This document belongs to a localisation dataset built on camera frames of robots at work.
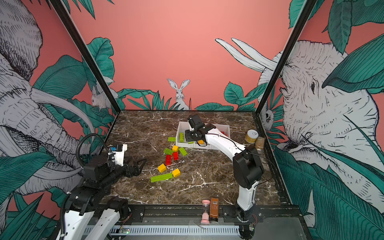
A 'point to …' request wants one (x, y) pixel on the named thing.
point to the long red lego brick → (168, 161)
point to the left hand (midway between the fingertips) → (139, 157)
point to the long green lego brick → (161, 177)
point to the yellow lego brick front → (201, 142)
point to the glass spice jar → (260, 144)
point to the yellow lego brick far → (175, 148)
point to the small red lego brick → (175, 155)
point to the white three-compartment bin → (185, 125)
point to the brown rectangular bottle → (214, 207)
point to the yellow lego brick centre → (176, 173)
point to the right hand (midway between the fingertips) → (186, 134)
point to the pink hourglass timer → (205, 215)
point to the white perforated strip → (176, 230)
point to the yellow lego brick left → (162, 168)
